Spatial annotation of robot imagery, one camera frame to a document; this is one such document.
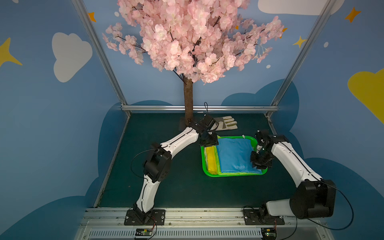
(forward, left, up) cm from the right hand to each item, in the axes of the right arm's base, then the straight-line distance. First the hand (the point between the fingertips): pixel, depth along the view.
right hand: (256, 164), depth 82 cm
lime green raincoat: (-1, +21, -1) cm, 21 cm away
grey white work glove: (+39, +12, -10) cm, 42 cm away
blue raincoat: (+4, +12, +2) cm, 13 cm away
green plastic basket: (+19, +12, -1) cm, 22 cm away
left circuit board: (-34, +58, -11) cm, 68 cm away
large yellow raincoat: (+4, +24, -5) cm, 25 cm away
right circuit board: (-31, -5, -14) cm, 34 cm away
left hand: (+12, +22, +2) cm, 25 cm away
